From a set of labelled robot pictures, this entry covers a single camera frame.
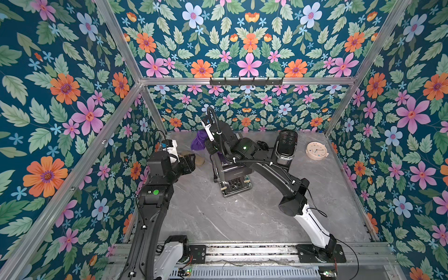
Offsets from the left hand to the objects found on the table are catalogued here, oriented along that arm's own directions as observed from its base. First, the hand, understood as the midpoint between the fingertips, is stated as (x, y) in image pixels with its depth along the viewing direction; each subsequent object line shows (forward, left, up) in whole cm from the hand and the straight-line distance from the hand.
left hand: (191, 155), depth 71 cm
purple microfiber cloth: (+6, -3, +1) cm, 7 cm away
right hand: (+11, -10, +3) cm, 15 cm away
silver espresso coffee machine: (-6, -18, -10) cm, 22 cm away
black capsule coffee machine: (+7, -43, -8) cm, 44 cm away
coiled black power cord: (+24, -38, -26) cm, 51 cm away
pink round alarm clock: (+18, -71, -28) cm, 78 cm away
